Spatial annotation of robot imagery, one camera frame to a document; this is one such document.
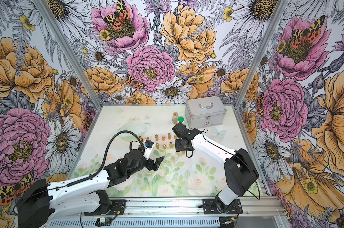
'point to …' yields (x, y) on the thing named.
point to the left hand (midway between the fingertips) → (155, 156)
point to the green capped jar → (181, 119)
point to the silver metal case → (205, 112)
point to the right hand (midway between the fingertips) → (183, 149)
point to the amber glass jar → (175, 118)
